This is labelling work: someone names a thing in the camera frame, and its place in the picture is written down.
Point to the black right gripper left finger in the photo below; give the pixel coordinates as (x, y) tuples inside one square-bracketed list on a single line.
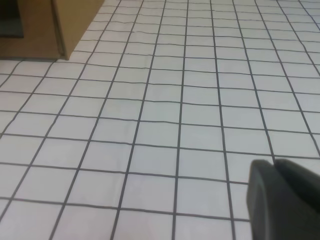
[(271, 214)]

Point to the brown cardboard shoebox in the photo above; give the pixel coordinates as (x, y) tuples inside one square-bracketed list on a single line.
[(44, 29)]

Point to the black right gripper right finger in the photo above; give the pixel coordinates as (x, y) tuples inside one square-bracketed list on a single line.
[(305, 186)]

